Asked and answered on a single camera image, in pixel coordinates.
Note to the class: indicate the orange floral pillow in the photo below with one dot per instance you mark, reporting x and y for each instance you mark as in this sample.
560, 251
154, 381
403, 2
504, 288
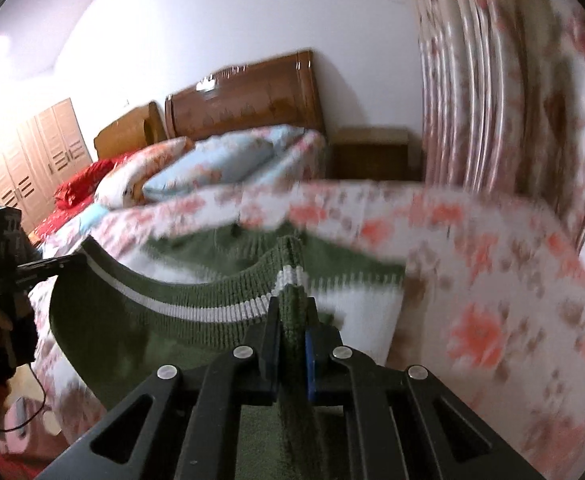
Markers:
123, 186

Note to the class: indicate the carved wooden headboard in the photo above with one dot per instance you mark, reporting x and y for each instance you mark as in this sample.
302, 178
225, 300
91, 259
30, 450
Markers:
275, 91

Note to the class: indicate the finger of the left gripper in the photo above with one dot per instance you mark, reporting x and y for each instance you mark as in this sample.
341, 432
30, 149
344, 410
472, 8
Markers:
47, 268

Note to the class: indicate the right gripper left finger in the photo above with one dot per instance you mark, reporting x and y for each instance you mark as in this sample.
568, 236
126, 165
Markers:
217, 393

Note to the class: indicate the pink floral bed quilt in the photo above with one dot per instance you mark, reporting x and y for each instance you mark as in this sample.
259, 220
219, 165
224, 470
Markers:
493, 296

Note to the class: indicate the plain wooden headboard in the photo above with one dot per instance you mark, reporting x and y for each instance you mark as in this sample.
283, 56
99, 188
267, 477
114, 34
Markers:
137, 129

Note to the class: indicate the left hand in dark glove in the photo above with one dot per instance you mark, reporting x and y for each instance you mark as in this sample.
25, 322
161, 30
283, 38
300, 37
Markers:
18, 341

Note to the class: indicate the red blanket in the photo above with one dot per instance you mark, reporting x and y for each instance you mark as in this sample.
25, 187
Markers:
74, 195

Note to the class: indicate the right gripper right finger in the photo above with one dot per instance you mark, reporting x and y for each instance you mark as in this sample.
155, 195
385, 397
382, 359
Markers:
360, 402

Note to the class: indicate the dark wooden nightstand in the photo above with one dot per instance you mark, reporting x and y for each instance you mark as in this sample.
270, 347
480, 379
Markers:
377, 153

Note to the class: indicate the pink floral curtain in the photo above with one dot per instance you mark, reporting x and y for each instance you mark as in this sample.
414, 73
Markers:
504, 100

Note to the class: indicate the light blue floral pillow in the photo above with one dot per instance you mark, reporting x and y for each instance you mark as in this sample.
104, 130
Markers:
219, 160

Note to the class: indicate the green and white knit sweater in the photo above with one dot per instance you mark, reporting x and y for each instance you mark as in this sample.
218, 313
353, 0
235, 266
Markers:
116, 326

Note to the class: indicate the beige louvered wardrobe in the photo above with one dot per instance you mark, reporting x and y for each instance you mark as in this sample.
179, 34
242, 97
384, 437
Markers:
44, 151

